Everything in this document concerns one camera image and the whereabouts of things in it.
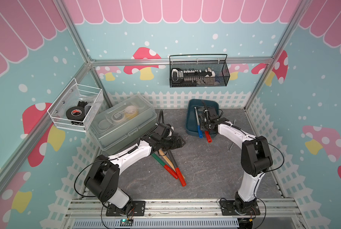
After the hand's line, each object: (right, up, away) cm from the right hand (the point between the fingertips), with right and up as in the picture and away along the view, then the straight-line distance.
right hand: (203, 124), depth 97 cm
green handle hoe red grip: (-24, -27, -12) cm, 38 cm away
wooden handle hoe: (-23, -24, -8) cm, 34 cm away
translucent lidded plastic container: (-51, -1, -12) cm, 53 cm away
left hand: (-17, -13, -13) cm, 25 cm away
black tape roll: (-69, +6, -26) cm, 74 cm away
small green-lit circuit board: (-45, -50, -23) cm, 72 cm away
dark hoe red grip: (+1, -7, -13) cm, 14 cm away
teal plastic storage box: (-6, -1, +18) cm, 19 cm away
